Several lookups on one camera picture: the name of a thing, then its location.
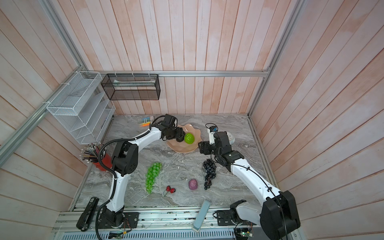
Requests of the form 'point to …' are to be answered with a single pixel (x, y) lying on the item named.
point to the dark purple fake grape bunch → (210, 169)
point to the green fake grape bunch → (152, 172)
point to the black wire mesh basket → (132, 86)
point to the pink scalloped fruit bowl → (181, 147)
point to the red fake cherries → (168, 189)
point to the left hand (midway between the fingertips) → (181, 136)
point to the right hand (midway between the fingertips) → (204, 142)
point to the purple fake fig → (193, 184)
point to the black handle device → (84, 220)
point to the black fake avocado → (180, 134)
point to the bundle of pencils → (90, 152)
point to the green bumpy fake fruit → (189, 138)
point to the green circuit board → (117, 235)
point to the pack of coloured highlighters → (146, 121)
